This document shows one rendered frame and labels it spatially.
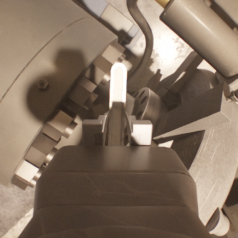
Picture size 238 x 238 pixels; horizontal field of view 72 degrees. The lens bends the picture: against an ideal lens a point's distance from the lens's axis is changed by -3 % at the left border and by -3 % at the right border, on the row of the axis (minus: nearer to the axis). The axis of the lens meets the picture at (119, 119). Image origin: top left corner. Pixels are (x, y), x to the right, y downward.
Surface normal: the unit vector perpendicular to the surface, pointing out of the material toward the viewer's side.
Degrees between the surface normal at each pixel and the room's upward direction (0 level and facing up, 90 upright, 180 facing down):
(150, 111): 59
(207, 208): 23
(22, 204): 0
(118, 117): 4
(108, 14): 0
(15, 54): 31
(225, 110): 49
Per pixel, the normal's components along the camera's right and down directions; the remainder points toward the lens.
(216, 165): 0.33, -0.12
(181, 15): -0.30, 0.65
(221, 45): -0.13, 0.47
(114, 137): 0.01, 0.30
